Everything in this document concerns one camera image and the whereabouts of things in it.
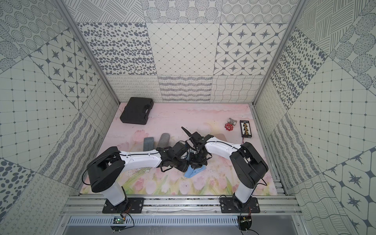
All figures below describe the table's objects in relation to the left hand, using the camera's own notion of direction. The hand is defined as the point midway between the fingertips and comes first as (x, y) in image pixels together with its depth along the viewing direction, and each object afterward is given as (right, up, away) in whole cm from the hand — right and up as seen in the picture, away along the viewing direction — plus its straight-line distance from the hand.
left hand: (190, 169), depth 84 cm
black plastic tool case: (-42, +35, +27) cm, 61 cm away
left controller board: (-36, -21, -12) cm, 43 cm away
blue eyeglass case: (+2, -3, -1) cm, 4 cm away
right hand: (+1, +1, -1) cm, 1 cm away
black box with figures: (+39, +22, +20) cm, 49 cm away
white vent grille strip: (-16, -21, -14) cm, 30 cm away
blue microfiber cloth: (+1, -1, -2) cm, 2 cm away
